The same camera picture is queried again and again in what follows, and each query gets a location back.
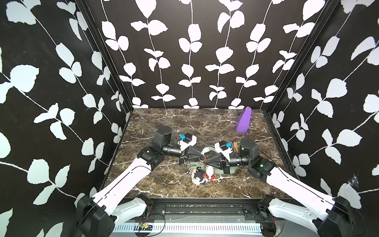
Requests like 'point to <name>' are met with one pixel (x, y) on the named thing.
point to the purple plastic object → (243, 120)
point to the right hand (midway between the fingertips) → (207, 161)
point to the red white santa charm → (209, 175)
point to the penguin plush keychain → (197, 177)
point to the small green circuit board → (142, 226)
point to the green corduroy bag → (195, 165)
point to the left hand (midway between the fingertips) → (201, 153)
